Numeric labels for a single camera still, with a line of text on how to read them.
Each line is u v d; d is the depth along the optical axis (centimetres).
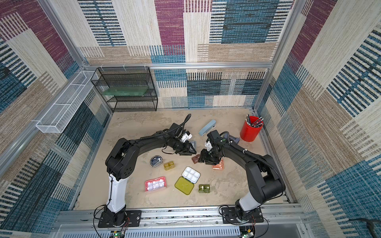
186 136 91
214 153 74
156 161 92
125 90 96
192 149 88
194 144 100
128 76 102
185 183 85
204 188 81
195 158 94
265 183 45
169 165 89
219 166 89
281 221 74
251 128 90
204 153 79
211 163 79
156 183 83
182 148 84
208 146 85
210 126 104
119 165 54
